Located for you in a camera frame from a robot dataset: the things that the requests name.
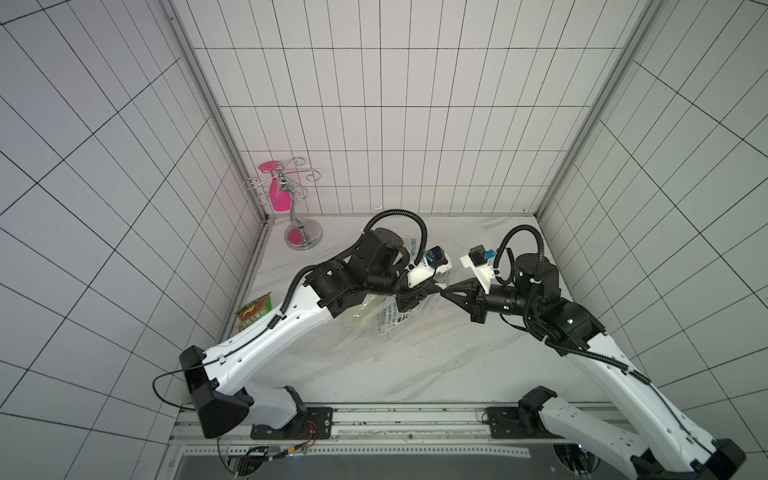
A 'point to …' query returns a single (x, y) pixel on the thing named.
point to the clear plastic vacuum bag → (376, 318)
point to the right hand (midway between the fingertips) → (443, 283)
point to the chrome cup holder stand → (300, 234)
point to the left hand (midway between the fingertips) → (425, 291)
